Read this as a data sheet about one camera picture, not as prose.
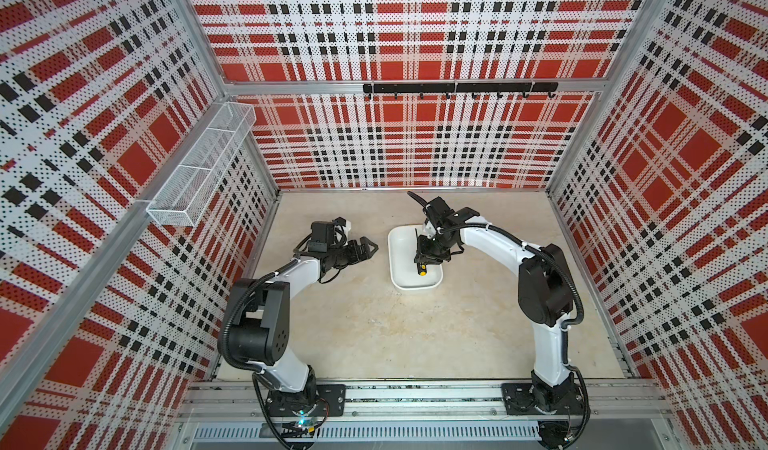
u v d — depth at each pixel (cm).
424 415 73
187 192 94
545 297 52
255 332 46
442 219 73
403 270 98
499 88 90
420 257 84
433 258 82
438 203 78
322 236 74
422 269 88
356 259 82
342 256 81
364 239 85
